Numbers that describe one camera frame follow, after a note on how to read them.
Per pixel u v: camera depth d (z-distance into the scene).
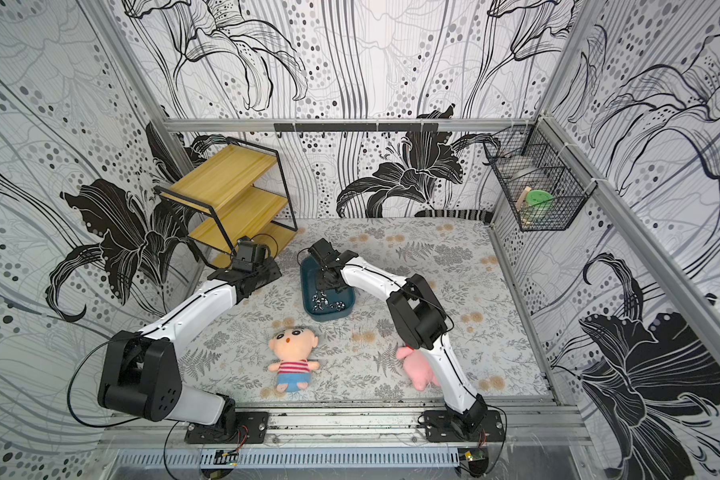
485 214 1.19
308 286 0.97
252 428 0.73
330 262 0.74
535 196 0.79
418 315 0.56
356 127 0.93
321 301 0.95
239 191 0.82
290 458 0.76
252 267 0.67
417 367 0.77
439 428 0.73
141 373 0.43
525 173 0.79
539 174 0.78
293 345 0.79
